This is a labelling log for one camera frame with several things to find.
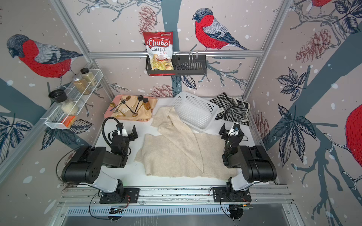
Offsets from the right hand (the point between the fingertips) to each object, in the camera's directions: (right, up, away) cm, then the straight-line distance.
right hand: (231, 124), depth 89 cm
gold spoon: (-90, +13, +25) cm, 94 cm away
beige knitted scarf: (-38, -16, +2) cm, 41 cm away
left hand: (-67, 0, +1) cm, 67 cm away
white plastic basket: (-21, +7, +21) cm, 30 cm away
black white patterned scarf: (+6, +10, +12) cm, 17 cm away
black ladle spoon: (-70, +20, +31) cm, 79 cm away
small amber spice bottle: (-60, +14, +18) cm, 65 cm away
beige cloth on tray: (-72, +12, +25) cm, 77 cm away
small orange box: (-86, +4, -24) cm, 89 cm away
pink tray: (-93, +20, +32) cm, 100 cm away
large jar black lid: (-88, +11, -21) cm, 91 cm away
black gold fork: (-83, +16, +29) cm, 89 cm away
